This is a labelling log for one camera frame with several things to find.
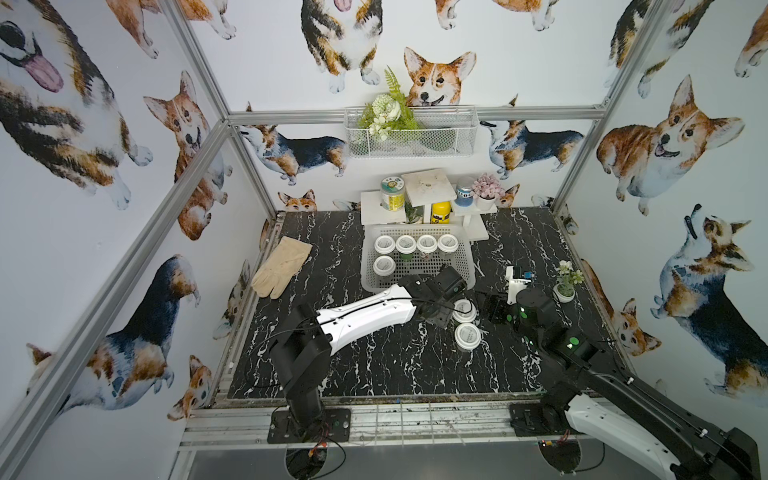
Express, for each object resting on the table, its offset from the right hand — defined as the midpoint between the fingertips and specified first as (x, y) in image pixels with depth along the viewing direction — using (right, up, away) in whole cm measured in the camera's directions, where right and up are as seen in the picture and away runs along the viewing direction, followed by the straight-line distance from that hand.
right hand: (492, 286), depth 78 cm
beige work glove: (-66, +3, +27) cm, 71 cm away
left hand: (-14, -5, +5) cm, 16 cm away
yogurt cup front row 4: (-6, -15, +4) cm, 16 cm away
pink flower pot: (+2, +27, +15) cm, 31 cm away
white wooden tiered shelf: (-17, +28, +20) cm, 39 cm away
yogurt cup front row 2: (-8, +11, +25) cm, 28 cm away
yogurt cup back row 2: (-15, +10, +23) cm, 30 cm away
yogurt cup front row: (-23, +10, +23) cm, 34 cm away
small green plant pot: (-19, +21, +32) cm, 43 cm away
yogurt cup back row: (-30, +10, +24) cm, 40 cm away
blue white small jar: (-3, +27, +20) cm, 34 cm away
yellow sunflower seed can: (-27, +27, +18) cm, 42 cm away
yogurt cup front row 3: (-29, +4, +18) cm, 34 cm away
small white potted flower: (+27, 0, +14) cm, 31 cm away
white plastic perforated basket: (-27, +8, +23) cm, 36 cm away
